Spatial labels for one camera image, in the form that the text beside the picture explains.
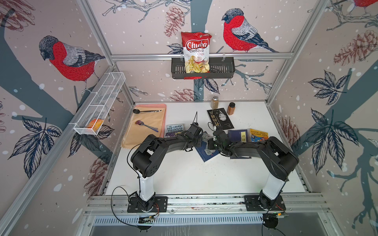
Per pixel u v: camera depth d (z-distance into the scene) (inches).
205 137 37.2
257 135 38.3
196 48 32.3
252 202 28.8
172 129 39.9
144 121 43.2
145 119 43.6
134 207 28.2
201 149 36.0
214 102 44.0
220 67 37.4
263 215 27.7
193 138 29.9
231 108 42.1
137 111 44.9
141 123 42.1
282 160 19.3
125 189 28.6
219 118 43.2
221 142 29.3
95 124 25.4
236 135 38.6
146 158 19.8
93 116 28.6
